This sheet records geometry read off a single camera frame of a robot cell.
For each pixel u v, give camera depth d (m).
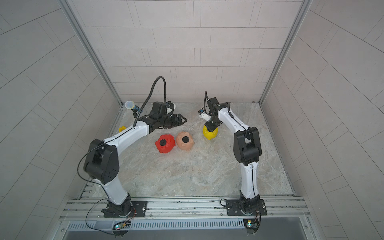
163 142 0.85
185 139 0.87
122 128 1.00
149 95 0.60
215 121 0.80
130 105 0.83
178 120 0.77
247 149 0.53
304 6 0.71
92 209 0.71
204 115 0.86
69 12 0.72
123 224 0.64
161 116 0.71
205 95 0.84
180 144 0.85
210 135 0.92
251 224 0.68
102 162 0.46
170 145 0.85
